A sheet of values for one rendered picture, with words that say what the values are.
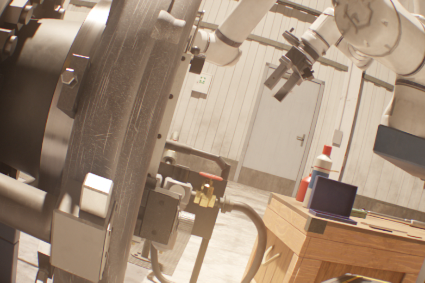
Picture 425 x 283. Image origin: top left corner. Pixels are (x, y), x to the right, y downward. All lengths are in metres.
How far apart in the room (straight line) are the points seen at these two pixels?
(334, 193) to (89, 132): 1.39
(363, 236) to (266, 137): 9.92
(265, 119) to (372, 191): 2.56
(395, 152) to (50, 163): 0.66
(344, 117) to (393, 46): 10.58
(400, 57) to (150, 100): 0.53
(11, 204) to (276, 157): 11.11
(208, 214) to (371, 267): 0.60
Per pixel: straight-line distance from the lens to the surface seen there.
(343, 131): 11.72
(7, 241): 1.68
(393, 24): 1.15
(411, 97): 1.28
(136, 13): 0.92
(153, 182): 1.26
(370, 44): 1.15
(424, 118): 1.26
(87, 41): 1.08
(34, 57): 1.14
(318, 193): 2.14
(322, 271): 2.01
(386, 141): 1.25
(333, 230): 1.97
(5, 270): 1.71
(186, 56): 1.27
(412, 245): 2.10
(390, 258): 2.07
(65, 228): 0.82
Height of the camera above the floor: 0.61
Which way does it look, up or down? level
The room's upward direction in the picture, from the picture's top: 16 degrees clockwise
